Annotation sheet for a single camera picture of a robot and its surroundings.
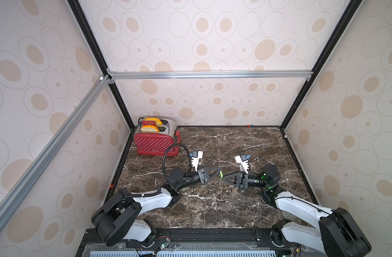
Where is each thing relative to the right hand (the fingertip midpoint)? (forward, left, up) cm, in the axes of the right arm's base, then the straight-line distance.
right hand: (224, 185), depth 68 cm
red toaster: (+28, +38, -7) cm, 48 cm away
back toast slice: (+38, +37, +1) cm, 53 cm away
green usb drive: (+4, +1, +3) cm, 5 cm away
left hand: (+3, +1, +4) cm, 5 cm away
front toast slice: (+32, +41, +1) cm, 52 cm away
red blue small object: (+61, -26, -23) cm, 70 cm away
